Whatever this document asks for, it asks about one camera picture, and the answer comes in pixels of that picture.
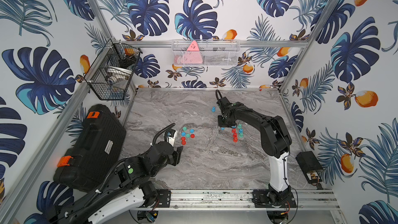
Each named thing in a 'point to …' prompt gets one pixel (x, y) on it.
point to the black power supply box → (310, 166)
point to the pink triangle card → (193, 55)
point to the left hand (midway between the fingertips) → (178, 144)
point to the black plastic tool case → (97, 147)
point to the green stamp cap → (184, 128)
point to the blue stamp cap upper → (192, 130)
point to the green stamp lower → (241, 135)
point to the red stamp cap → (193, 136)
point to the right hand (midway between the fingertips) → (223, 124)
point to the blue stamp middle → (240, 130)
